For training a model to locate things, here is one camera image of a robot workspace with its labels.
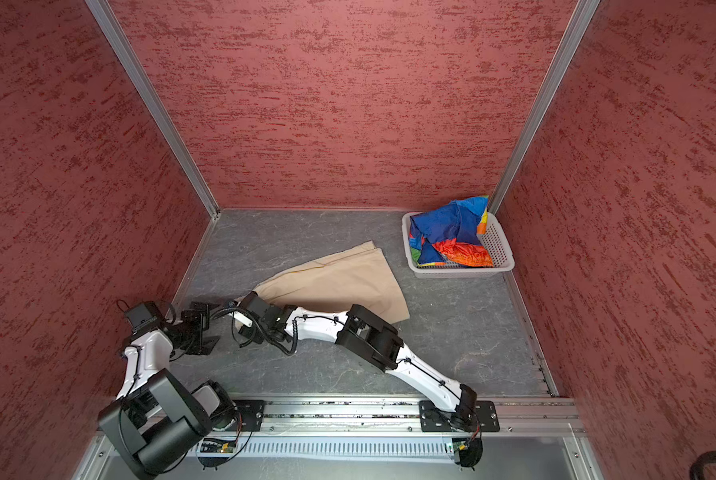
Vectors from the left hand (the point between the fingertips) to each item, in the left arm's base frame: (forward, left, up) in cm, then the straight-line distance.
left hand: (222, 320), depth 84 cm
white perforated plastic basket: (+35, -87, +1) cm, 94 cm away
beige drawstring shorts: (+18, -38, -6) cm, 42 cm away
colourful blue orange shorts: (+29, -70, +6) cm, 76 cm away
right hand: (+1, -6, -7) cm, 9 cm away
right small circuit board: (-28, -65, -7) cm, 71 cm away
